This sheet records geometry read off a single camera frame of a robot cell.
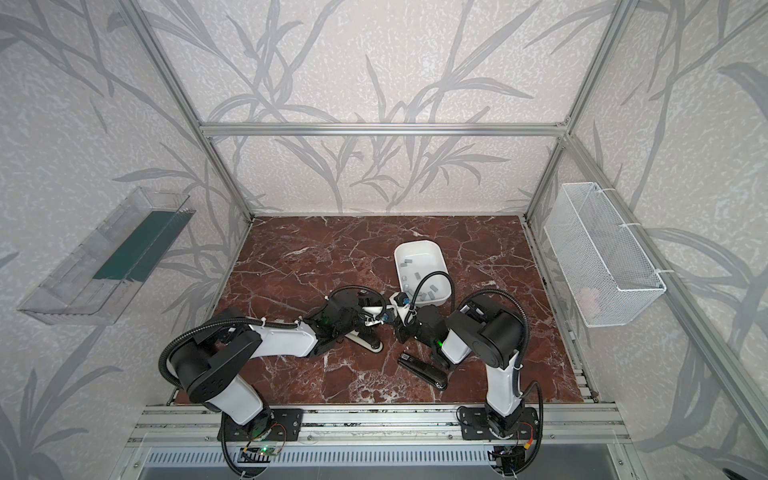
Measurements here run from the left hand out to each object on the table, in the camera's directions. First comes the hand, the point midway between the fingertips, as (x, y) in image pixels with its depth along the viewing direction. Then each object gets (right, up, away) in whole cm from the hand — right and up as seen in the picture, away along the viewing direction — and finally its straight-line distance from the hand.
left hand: (382, 290), depth 90 cm
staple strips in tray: (+12, +3, +13) cm, 18 cm away
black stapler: (+12, -20, -11) cm, 26 cm away
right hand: (+2, -5, +2) cm, 6 cm away
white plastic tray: (+10, +8, +16) cm, 21 cm away
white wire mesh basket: (+49, +7, -29) cm, 57 cm away
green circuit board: (-27, -35, -19) cm, 48 cm away
